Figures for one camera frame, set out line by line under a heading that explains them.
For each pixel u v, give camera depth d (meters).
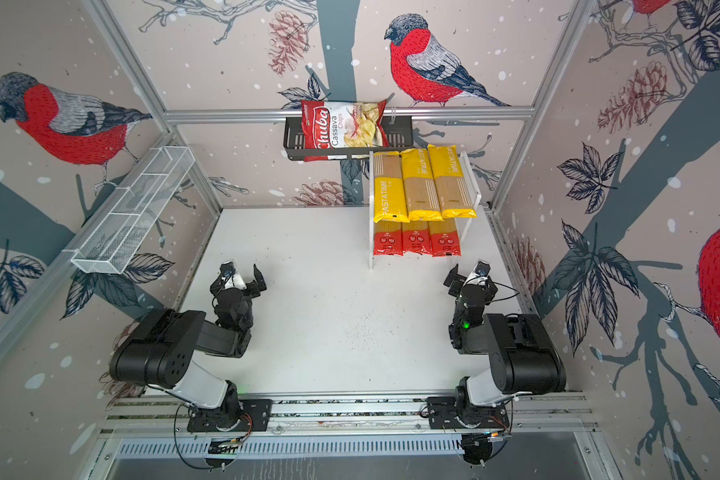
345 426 0.73
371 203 0.76
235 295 0.72
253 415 0.73
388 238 0.88
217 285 0.81
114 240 0.71
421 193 0.76
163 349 0.47
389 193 0.76
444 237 0.88
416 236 0.88
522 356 0.46
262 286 0.86
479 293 0.75
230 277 0.76
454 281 0.84
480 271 0.76
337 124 0.87
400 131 0.95
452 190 0.77
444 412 0.73
